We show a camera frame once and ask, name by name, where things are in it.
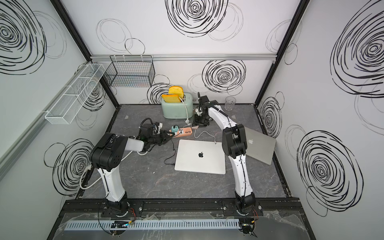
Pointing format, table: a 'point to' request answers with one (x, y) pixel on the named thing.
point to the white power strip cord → (87, 167)
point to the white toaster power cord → (187, 120)
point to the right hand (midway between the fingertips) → (195, 124)
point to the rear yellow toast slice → (176, 90)
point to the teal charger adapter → (174, 130)
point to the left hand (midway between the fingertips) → (172, 136)
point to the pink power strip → (182, 132)
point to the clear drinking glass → (229, 104)
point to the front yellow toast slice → (171, 98)
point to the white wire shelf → (69, 103)
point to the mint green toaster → (176, 110)
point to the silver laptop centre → (197, 156)
